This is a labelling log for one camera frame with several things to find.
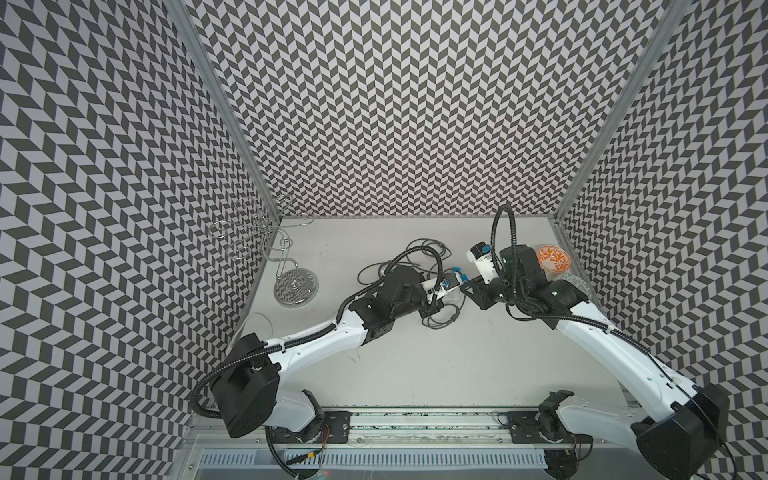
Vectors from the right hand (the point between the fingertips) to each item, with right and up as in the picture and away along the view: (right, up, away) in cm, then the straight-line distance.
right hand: (467, 291), depth 76 cm
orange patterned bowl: (+36, +7, +26) cm, 45 cm away
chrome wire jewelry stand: (-71, +17, +35) cm, 81 cm away
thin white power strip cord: (-66, -13, +14) cm, 69 cm away
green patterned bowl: (+40, 0, +18) cm, 44 cm away
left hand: (-6, +2, 0) cm, 6 cm away
